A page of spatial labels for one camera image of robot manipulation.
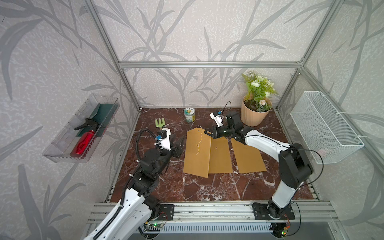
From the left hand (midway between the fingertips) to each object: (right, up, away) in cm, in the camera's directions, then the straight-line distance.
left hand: (181, 137), depth 69 cm
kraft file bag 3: (+38, -16, +20) cm, 46 cm away
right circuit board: (+47, -46, +3) cm, 66 cm away
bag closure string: (+9, -2, +15) cm, 18 cm away
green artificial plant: (+46, +26, +22) cm, 57 cm away
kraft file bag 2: (+22, -16, +26) cm, 38 cm away
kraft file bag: (+7, -11, +16) cm, 20 cm away
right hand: (+12, +2, +15) cm, 19 cm away
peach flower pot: (+43, +13, +26) cm, 52 cm away
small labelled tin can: (+1, +12, +38) cm, 40 cm away
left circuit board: (-12, -42, +1) cm, 44 cm away
